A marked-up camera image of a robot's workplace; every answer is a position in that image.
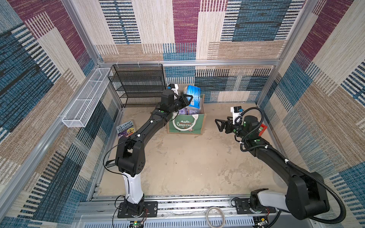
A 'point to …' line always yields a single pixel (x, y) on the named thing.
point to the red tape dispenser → (262, 129)
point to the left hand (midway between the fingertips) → (193, 97)
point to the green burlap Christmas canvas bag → (188, 124)
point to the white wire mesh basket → (77, 115)
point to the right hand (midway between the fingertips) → (223, 120)
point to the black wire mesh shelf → (139, 84)
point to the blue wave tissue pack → (195, 91)
